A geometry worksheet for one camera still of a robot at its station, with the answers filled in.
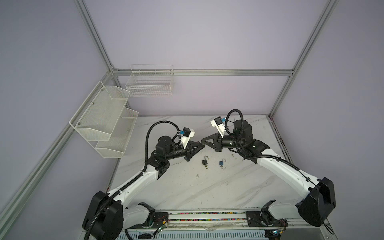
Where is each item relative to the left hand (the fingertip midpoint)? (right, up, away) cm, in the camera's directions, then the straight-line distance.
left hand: (203, 146), depth 71 cm
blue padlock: (+12, -13, +23) cm, 29 cm away
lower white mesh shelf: (-46, -2, +6) cm, 47 cm away
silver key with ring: (-3, -20, +18) cm, 27 cm away
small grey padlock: (+2, -13, +24) cm, 27 cm away
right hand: (-1, +3, -2) cm, 3 cm away
